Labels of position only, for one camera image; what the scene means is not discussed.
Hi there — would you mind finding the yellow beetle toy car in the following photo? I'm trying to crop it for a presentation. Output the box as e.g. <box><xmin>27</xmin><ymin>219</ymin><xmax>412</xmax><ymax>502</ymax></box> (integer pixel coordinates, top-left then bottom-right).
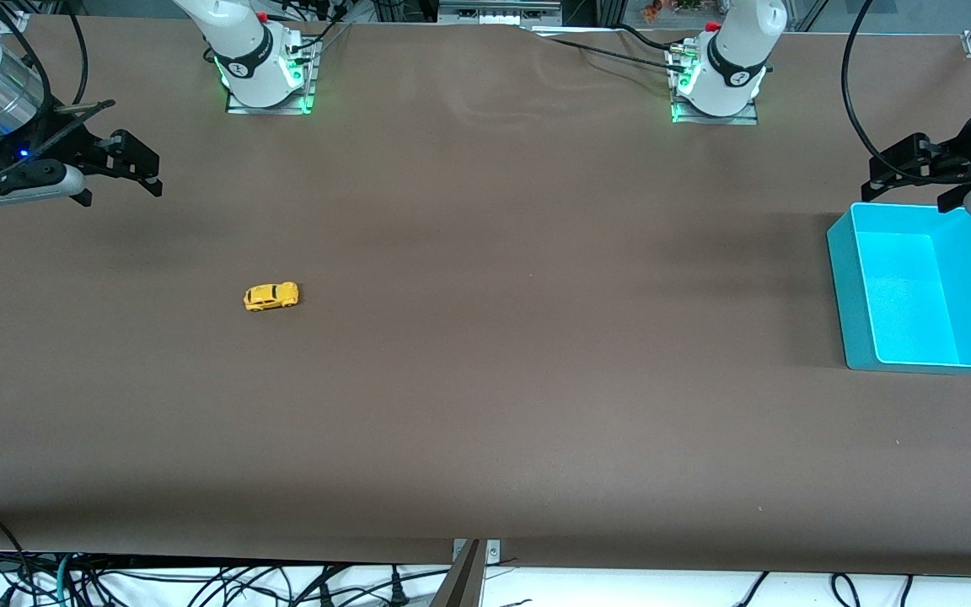
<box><xmin>243</xmin><ymin>282</ymin><xmax>300</xmax><ymax>313</ymax></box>

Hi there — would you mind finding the teal plastic bin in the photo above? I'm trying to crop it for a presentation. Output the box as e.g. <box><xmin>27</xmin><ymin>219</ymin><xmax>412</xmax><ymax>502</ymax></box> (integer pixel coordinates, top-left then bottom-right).
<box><xmin>826</xmin><ymin>202</ymin><xmax>971</xmax><ymax>373</ymax></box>

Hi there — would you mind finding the grey box behind table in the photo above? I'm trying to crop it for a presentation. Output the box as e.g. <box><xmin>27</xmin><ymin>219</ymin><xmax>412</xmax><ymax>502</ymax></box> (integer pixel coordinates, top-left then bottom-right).
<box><xmin>437</xmin><ymin>0</ymin><xmax>564</xmax><ymax>26</ymax></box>

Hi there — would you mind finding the brown slanted bar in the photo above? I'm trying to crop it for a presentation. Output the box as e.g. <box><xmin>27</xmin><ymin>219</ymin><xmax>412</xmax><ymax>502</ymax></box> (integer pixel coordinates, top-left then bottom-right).
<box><xmin>429</xmin><ymin>540</ymin><xmax>486</xmax><ymax>607</ymax></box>

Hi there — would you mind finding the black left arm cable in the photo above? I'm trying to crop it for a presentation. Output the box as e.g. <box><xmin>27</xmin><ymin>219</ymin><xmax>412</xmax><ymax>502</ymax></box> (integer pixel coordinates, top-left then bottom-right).
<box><xmin>841</xmin><ymin>0</ymin><xmax>916</xmax><ymax>182</ymax></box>

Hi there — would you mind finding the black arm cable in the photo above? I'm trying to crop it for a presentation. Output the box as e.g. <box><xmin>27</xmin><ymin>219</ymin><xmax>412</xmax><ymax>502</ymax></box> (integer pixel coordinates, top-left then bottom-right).
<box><xmin>0</xmin><ymin>0</ymin><xmax>115</xmax><ymax>178</ymax></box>
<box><xmin>841</xmin><ymin>0</ymin><xmax>916</xmax><ymax>182</ymax></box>

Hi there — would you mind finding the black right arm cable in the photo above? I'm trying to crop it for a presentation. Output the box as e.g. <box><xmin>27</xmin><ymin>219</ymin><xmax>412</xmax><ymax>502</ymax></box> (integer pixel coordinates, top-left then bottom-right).
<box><xmin>0</xmin><ymin>0</ymin><xmax>115</xmax><ymax>178</ymax></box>

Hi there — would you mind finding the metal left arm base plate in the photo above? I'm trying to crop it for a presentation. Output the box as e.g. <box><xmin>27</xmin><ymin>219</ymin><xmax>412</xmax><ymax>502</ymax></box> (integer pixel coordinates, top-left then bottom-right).
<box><xmin>669</xmin><ymin>42</ymin><xmax>760</xmax><ymax>126</ymax></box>

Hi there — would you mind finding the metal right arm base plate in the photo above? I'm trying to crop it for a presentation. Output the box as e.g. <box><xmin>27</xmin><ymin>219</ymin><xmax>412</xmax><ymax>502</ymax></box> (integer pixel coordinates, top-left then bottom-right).
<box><xmin>226</xmin><ymin>38</ymin><xmax>319</xmax><ymax>115</ymax></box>

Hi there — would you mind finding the short black table cable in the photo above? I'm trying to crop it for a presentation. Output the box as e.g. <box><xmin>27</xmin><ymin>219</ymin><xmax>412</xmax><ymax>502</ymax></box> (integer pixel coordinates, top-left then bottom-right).
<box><xmin>616</xmin><ymin>23</ymin><xmax>682</xmax><ymax>53</ymax></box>

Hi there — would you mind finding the long black table cable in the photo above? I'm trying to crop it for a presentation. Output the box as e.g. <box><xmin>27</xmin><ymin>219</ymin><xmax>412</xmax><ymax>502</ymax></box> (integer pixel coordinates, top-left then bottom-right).
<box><xmin>532</xmin><ymin>34</ymin><xmax>684</xmax><ymax>75</ymax></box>

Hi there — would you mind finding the silver table edge bracket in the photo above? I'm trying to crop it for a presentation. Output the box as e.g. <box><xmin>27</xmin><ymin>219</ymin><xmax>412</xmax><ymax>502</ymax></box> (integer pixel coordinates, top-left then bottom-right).
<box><xmin>452</xmin><ymin>540</ymin><xmax>502</xmax><ymax>564</ymax></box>

